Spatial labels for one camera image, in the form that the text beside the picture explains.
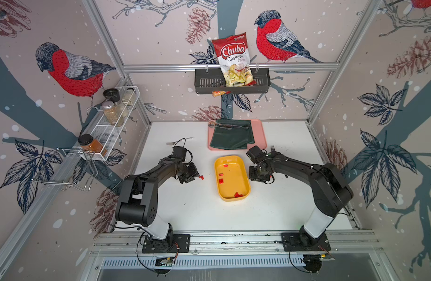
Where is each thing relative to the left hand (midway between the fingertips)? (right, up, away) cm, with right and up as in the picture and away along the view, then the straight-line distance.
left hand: (201, 171), depth 92 cm
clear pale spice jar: (-36, +39, -6) cm, 53 cm away
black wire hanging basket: (+4, +50, +3) cm, 50 cm away
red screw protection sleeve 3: (+19, -11, -4) cm, 22 cm away
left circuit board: (-13, -33, -21) cm, 41 cm away
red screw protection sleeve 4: (0, -4, +2) cm, 5 cm away
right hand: (+27, -3, 0) cm, 28 cm away
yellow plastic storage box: (+19, -3, +3) cm, 19 cm away
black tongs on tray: (+15, +26, +26) cm, 39 cm away
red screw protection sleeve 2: (+11, -5, +1) cm, 12 cm away
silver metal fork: (-20, +15, +18) cm, 30 cm away
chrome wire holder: (-41, +8, -34) cm, 54 cm away
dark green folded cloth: (+21, +17, +22) cm, 35 cm away
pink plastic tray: (+36, +24, +23) cm, 49 cm away
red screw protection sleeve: (+11, -3, +4) cm, 12 cm away
